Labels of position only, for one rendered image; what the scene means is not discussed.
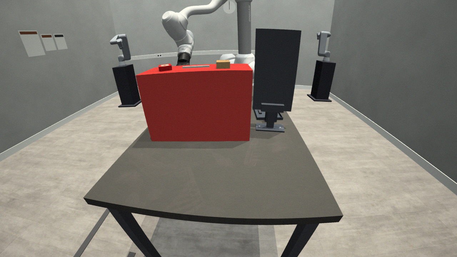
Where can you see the tan cardboard box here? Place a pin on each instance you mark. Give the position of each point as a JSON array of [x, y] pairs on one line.
[[222, 64]]

